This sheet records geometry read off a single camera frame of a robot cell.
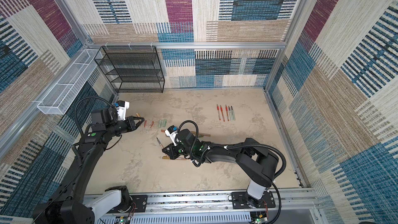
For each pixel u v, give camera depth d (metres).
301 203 0.75
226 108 1.09
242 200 0.73
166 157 0.78
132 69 1.09
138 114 0.76
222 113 1.07
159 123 1.02
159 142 0.79
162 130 0.99
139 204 0.73
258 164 0.46
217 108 1.09
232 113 1.05
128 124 0.67
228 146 0.53
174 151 0.71
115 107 0.69
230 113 1.05
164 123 1.02
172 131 0.73
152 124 1.02
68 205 0.39
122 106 0.69
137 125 0.74
